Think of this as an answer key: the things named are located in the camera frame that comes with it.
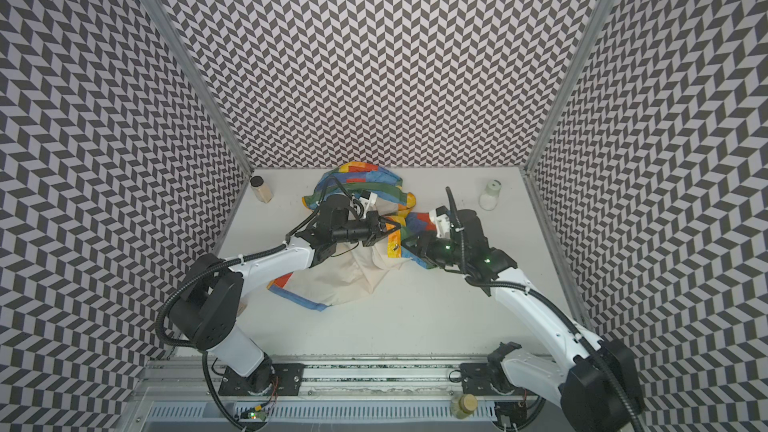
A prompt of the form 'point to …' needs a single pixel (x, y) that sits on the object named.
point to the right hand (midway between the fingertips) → (406, 244)
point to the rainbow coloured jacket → (342, 274)
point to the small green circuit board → (253, 415)
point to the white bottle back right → (489, 198)
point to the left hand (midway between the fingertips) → (399, 224)
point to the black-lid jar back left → (260, 188)
